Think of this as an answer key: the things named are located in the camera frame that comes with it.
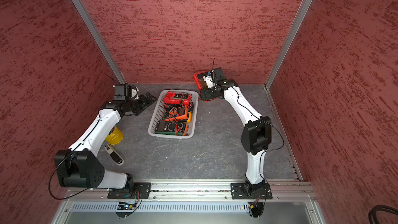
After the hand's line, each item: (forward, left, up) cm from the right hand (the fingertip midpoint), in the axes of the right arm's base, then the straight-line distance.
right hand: (207, 95), depth 89 cm
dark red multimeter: (-6, +1, +8) cm, 10 cm away
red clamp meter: (+3, +18, -5) cm, 19 cm away
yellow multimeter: (-7, +12, -15) cm, 20 cm away
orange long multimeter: (-7, +18, -8) cm, 21 cm away
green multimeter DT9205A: (-15, +22, -11) cm, 28 cm away
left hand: (-7, +32, +1) cm, 33 cm away
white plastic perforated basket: (-4, +31, -11) cm, 33 cm away
